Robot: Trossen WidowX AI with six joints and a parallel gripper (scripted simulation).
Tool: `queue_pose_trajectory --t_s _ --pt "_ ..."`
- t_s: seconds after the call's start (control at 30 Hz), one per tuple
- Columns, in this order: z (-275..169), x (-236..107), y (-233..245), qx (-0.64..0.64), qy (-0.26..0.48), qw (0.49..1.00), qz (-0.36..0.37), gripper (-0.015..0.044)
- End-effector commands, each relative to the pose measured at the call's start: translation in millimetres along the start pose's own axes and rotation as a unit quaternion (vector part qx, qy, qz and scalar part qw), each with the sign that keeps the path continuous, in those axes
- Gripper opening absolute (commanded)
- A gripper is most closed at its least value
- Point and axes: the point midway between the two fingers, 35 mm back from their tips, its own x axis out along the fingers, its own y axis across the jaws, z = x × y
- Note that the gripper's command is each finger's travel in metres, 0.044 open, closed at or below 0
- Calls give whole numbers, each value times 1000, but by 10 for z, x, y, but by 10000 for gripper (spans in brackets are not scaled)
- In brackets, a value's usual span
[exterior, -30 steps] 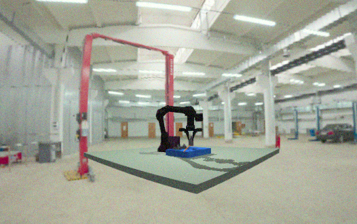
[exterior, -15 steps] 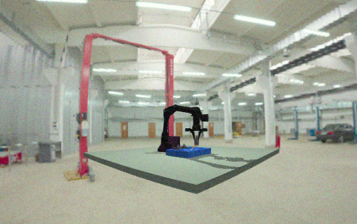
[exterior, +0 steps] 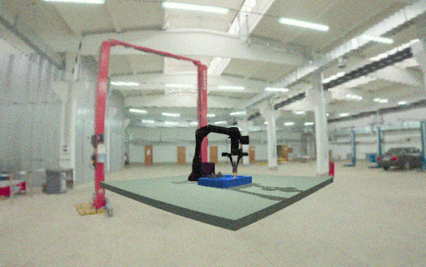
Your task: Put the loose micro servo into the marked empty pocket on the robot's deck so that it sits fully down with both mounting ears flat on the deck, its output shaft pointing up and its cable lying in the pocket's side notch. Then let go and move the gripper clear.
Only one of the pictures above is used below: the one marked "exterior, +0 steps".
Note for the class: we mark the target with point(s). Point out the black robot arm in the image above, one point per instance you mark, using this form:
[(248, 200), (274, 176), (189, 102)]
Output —
[(232, 132)]

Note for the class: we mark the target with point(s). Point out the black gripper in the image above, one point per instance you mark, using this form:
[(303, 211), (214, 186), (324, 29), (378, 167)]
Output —
[(239, 156)]

